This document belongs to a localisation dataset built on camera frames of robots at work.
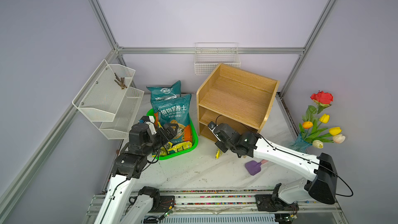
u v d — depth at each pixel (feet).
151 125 1.77
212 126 2.18
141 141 1.64
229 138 1.84
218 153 2.38
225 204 2.45
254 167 2.77
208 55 3.11
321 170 1.36
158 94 3.05
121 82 2.80
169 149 2.73
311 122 2.18
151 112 3.20
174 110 2.83
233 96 2.51
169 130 1.97
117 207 1.31
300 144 2.68
